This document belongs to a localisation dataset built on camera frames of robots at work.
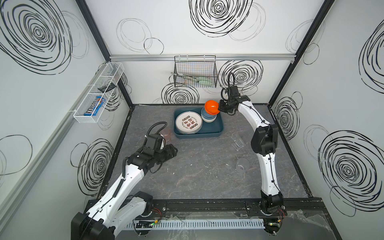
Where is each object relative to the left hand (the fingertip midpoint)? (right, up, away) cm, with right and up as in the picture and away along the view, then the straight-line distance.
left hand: (176, 151), depth 79 cm
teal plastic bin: (+20, +9, +24) cm, 33 cm away
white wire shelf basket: (-42, +46, +14) cm, 64 cm away
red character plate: (+6, +15, +27) cm, 31 cm away
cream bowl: (+22, +16, +26) cm, 38 cm away
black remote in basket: (-36, +35, +2) cm, 50 cm away
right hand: (+25, +25, +22) cm, 42 cm away
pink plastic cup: (-8, +7, +18) cm, 21 cm away
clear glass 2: (+38, -10, +9) cm, 40 cm away
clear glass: (+36, +3, +13) cm, 38 cm away
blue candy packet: (-39, +24, -7) cm, 46 cm away
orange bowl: (+22, +25, +21) cm, 39 cm away
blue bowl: (+18, +20, +23) cm, 36 cm away
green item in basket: (+17, +39, +9) cm, 43 cm away
